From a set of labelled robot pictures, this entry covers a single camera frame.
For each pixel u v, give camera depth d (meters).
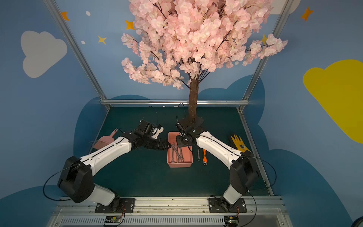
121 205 0.73
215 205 0.74
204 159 0.91
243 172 0.44
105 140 1.02
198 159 0.91
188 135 0.60
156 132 0.72
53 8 0.69
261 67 0.93
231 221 0.73
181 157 0.93
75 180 0.42
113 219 0.72
